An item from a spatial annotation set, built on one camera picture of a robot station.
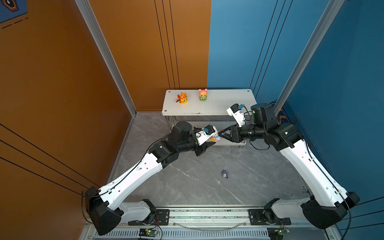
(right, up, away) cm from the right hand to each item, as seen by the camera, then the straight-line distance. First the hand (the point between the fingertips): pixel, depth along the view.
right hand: (222, 133), depth 64 cm
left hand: (-4, -2, +4) cm, 6 cm away
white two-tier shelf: (-7, +12, +12) cm, 19 cm away
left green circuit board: (-35, -48, +7) cm, 60 cm away
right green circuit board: (+27, -49, +7) cm, 56 cm away
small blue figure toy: (+5, -25, +22) cm, 34 cm away
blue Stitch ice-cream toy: (-3, -2, 0) cm, 4 cm away
